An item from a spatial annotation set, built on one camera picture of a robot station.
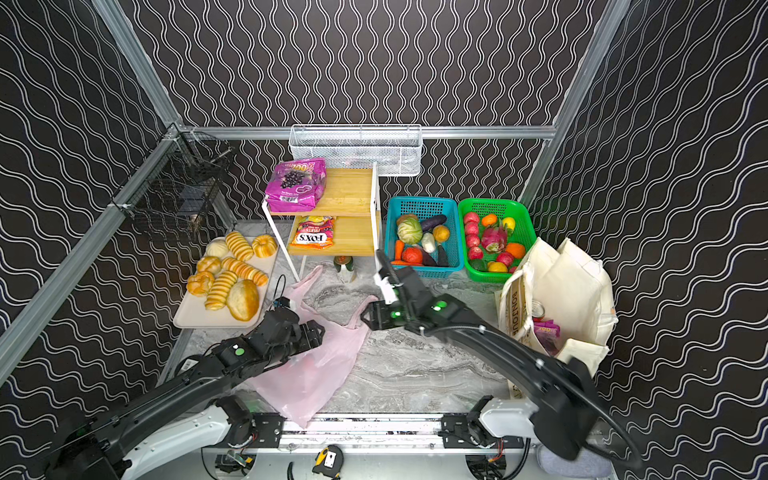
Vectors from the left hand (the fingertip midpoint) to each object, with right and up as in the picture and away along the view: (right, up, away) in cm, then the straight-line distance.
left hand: (323, 335), depth 79 cm
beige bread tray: (-45, +3, +16) cm, 47 cm away
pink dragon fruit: (+55, +27, +26) cm, 67 cm away
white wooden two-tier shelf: (+7, +37, +3) cm, 38 cm away
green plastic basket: (+54, +38, +38) cm, 76 cm away
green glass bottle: (+4, +17, +16) cm, 24 cm away
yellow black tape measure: (+4, -26, -11) cm, 28 cm away
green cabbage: (+25, +31, +27) cm, 48 cm away
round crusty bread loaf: (-28, +8, +13) cm, 31 cm away
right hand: (+13, +6, -2) cm, 14 cm away
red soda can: (+59, +6, +4) cm, 59 cm away
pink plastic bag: (-5, -13, 0) cm, 14 cm away
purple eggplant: (+34, +34, +35) cm, 60 cm away
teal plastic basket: (+41, +40, +36) cm, 68 cm away
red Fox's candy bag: (-5, +28, +13) cm, 32 cm away
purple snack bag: (+59, +1, -2) cm, 59 cm away
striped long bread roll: (-37, +9, +16) cm, 42 cm away
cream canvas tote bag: (+68, +12, +2) cm, 69 cm away
